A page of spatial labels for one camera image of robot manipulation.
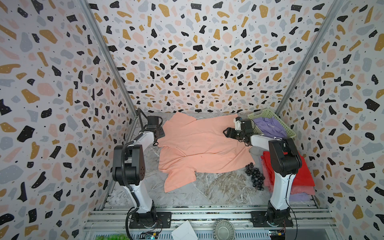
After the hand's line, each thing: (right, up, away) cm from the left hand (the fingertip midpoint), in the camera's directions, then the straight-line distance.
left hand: (158, 129), depth 98 cm
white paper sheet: (+21, -46, -30) cm, 59 cm away
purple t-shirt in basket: (+79, +2, +12) cm, 80 cm away
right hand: (+45, +1, +4) cm, 45 cm away
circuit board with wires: (+3, -50, -28) cm, 57 cm away
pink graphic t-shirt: (+18, -12, +4) cm, 22 cm away
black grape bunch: (+60, -27, -15) cm, 67 cm away
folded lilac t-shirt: (+81, -36, -18) cm, 91 cm away
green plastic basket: (+89, -2, +6) cm, 90 cm away
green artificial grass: (-10, -47, -32) cm, 58 cm away
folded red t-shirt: (+84, -27, -16) cm, 89 cm away
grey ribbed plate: (+39, -48, -26) cm, 67 cm away
